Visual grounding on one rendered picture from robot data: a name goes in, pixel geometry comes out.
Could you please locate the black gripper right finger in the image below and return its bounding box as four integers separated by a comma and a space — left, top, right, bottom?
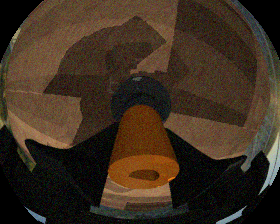
165, 128, 248, 209

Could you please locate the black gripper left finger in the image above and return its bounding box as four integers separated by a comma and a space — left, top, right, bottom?
24, 123, 120, 208

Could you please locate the orange cone-shaped knob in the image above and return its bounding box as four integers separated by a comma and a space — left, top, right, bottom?
108, 104, 180, 189

